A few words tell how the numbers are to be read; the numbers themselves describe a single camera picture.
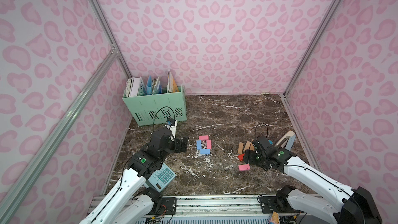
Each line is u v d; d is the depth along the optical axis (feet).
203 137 3.13
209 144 3.04
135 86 2.99
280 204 2.14
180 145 2.11
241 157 2.89
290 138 3.04
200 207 2.46
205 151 2.98
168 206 2.41
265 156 2.04
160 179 2.62
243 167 2.73
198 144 3.05
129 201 1.50
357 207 1.27
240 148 3.02
